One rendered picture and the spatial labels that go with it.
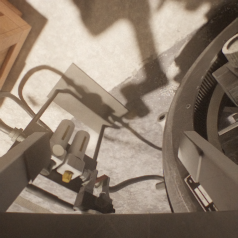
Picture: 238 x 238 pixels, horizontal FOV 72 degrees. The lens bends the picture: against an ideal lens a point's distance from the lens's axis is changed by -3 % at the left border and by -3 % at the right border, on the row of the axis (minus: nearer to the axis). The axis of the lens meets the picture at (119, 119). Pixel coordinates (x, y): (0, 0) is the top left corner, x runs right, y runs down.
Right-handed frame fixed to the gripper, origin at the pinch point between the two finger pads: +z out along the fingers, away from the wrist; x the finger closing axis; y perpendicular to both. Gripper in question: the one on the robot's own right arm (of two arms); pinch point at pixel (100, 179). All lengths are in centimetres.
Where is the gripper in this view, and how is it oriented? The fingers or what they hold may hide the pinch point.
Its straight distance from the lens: 69.4
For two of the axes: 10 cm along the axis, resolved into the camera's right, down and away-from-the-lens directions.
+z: 1.1, -6.3, 7.7
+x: -7.3, -5.8, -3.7
